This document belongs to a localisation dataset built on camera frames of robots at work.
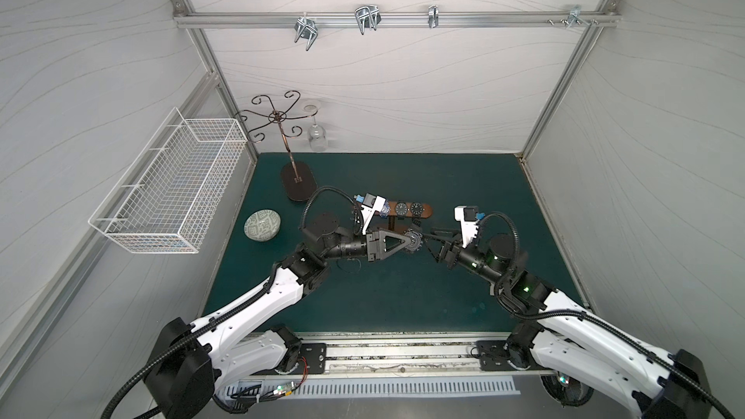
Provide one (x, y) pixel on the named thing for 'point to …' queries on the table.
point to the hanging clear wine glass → (316, 134)
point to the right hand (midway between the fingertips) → (426, 233)
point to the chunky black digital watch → (416, 241)
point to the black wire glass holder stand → (298, 177)
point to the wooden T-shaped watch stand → (427, 213)
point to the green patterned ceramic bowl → (261, 225)
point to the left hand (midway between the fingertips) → (409, 246)
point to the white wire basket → (168, 199)
